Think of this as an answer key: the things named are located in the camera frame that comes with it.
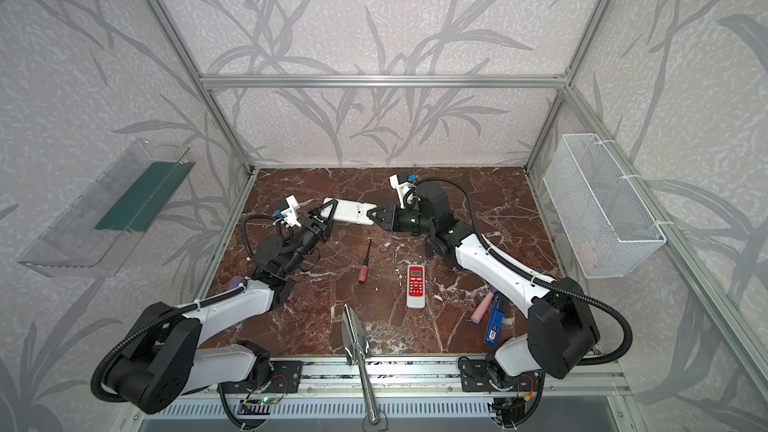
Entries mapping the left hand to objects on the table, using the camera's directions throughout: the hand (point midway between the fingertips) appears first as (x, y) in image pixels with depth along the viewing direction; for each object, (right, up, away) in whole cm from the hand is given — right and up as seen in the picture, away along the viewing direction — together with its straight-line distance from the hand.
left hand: (343, 197), depth 73 cm
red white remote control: (+19, -27, +14) cm, 36 cm away
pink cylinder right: (+37, -32, +11) cm, 50 cm away
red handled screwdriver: (+3, -22, +19) cm, 29 cm away
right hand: (+6, -2, +2) cm, 7 cm away
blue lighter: (+40, -33, +7) cm, 52 cm away
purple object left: (-36, -26, +17) cm, 47 cm away
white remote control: (+1, -3, +2) cm, 4 cm away
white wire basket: (+57, -6, -12) cm, 59 cm away
